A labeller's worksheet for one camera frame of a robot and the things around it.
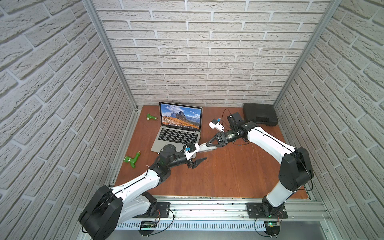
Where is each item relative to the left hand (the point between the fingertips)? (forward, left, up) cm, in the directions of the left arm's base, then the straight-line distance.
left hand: (204, 150), depth 74 cm
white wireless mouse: (-1, +1, +4) cm, 4 cm away
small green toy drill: (+38, +39, -18) cm, 58 cm away
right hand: (+2, -3, +1) cm, 4 cm away
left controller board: (-30, +28, -23) cm, 47 cm away
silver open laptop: (+28, +15, -15) cm, 36 cm away
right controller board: (-31, -33, -20) cm, 50 cm away
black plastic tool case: (+36, -45, -12) cm, 59 cm away
